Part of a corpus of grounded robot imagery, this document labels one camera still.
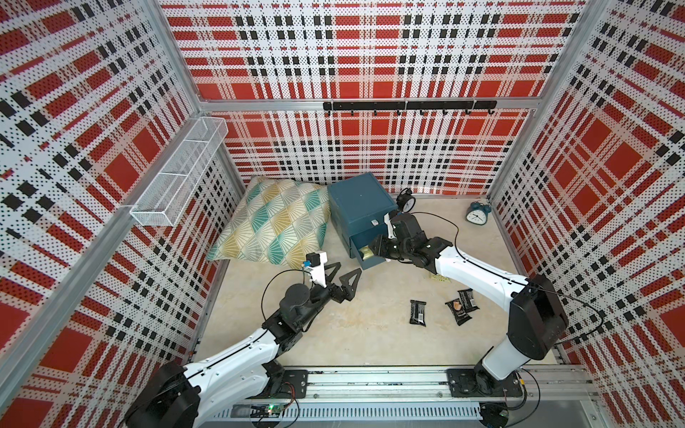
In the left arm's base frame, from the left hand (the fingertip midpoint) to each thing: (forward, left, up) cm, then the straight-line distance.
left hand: (355, 267), depth 76 cm
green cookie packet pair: (-10, -20, +13) cm, 26 cm away
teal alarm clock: (+33, -50, -15) cm, 62 cm away
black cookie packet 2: (-7, -34, -19) cm, 40 cm away
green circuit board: (-33, +23, -18) cm, 44 cm away
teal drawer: (+14, -1, -8) cm, 16 cm away
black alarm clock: (+39, -21, -14) cm, 46 cm away
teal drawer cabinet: (+22, -1, +2) cm, 22 cm away
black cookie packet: (-7, -20, -18) cm, 28 cm away
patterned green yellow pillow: (+20, +27, -4) cm, 34 cm away
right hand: (+10, -6, -3) cm, 12 cm away
